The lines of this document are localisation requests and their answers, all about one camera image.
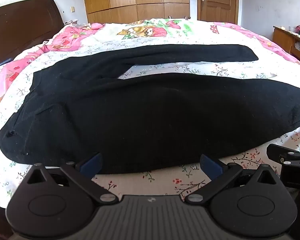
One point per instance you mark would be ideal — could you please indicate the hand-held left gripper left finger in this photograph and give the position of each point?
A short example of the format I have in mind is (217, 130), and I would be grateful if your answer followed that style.
(92, 164)

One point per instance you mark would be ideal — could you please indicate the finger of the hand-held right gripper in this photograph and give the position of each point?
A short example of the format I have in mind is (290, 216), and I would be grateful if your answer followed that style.
(280, 152)

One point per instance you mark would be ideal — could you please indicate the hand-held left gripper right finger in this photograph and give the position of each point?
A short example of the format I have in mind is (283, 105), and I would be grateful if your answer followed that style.
(210, 167)

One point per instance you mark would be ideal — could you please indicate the black pants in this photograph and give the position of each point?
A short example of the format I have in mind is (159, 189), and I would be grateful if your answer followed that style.
(140, 110)

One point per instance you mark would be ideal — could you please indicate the white floral blanket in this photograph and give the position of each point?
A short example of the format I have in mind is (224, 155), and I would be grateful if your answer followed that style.
(165, 66)

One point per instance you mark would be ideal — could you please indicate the wooden side cabinet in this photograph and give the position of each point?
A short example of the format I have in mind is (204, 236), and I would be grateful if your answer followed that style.
(283, 38)

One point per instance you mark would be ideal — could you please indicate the dark wooden headboard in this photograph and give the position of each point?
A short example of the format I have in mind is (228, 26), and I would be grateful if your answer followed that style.
(20, 30)

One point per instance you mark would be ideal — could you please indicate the wall light switch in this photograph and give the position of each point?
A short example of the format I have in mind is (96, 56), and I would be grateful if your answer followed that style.
(72, 9)

